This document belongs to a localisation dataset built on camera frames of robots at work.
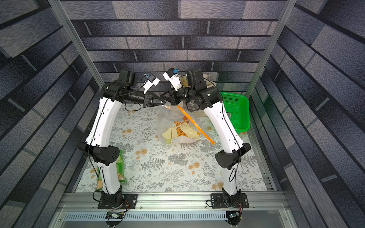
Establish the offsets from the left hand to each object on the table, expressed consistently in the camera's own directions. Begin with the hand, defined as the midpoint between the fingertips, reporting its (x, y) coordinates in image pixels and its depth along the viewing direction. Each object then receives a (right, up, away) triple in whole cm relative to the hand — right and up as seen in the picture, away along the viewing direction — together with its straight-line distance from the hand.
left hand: (164, 101), depth 65 cm
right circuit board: (+36, -61, +7) cm, 71 cm away
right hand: (-2, +3, 0) cm, 3 cm away
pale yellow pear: (+9, -17, +22) cm, 29 cm away
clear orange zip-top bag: (-3, -6, +45) cm, 46 cm away
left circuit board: (-26, -58, +6) cm, 64 cm away
